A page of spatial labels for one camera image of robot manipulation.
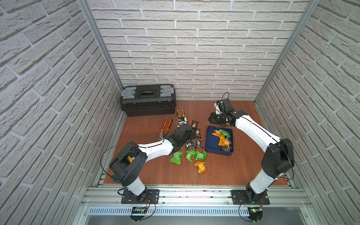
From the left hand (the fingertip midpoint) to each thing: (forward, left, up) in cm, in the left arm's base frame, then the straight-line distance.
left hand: (195, 128), depth 88 cm
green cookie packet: (-15, +12, -12) cm, 23 cm away
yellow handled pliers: (+20, +7, -12) cm, 24 cm away
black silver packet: (-6, -3, -10) cm, 12 cm away
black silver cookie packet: (-6, +3, -11) cm, 13 cm away
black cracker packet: (+11, -1, -11) cm, 16 cm away
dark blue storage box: (-3, -12, -12) cm, 17 cm away
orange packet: (-5, -20, -9) cm, 23 cm away
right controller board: (-44, -29, -12) cm, 54 cm away
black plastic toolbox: (+21, +33, +4) cm, 39 cm away
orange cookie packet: (-21, -4, -11) cm, 24 cm away
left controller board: (-43, +31, -16) cm, 56 cm away
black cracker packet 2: (+4, -3, -12) cm, 13 cm away
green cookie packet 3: (-14, -3, -11) cm, 18 cm away
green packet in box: (+2, -22, -9) cm, 24 cm away
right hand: (+5, -11, +3) cm, 13 cm away
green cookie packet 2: (-14, +4, -11) cm, 18 cm away
